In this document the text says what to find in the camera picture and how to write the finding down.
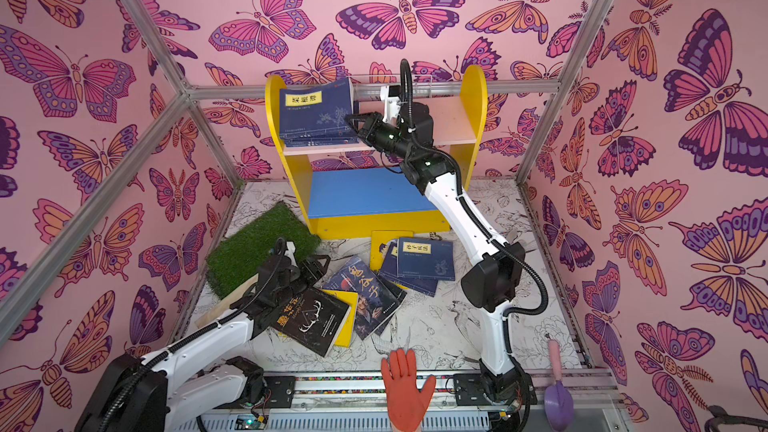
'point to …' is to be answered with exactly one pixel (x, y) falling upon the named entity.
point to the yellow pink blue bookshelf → (346, 189)
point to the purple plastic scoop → (558, 405)
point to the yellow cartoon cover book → (380, 237)
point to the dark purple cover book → (376, 301)
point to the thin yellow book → (346, 332)
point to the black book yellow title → (314, 319)
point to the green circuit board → (250, 422)
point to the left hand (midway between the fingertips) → (328, 259)
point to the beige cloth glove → (227, 301)
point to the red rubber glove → (407, 404)
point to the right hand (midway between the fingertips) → (344, 113)
